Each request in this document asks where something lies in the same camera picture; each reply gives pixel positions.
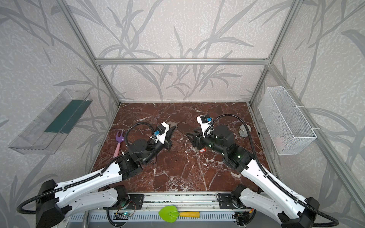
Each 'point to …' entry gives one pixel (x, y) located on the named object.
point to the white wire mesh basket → (287, 130)
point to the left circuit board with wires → (127, 210)
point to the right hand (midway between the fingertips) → (191, 127)
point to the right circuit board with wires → (245, 212)
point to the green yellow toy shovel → (169, 213)
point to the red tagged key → (202, 150)
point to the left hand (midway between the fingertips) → (176, 123)
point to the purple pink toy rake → (119, 139)
